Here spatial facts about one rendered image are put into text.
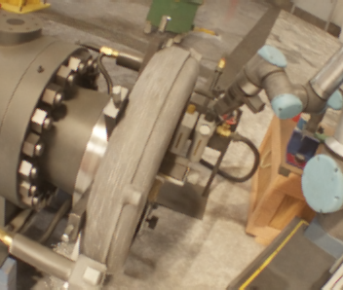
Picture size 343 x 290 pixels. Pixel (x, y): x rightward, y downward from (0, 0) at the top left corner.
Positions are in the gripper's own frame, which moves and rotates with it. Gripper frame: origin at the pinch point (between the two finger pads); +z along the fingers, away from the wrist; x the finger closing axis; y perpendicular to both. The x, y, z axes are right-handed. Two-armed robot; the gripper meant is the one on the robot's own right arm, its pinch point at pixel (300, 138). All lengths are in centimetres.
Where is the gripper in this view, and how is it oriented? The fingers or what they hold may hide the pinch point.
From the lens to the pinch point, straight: 209.7
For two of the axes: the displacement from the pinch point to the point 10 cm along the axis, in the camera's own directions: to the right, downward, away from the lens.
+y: 9.3, 3.7, -0.2
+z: -3.1, 8.2, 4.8
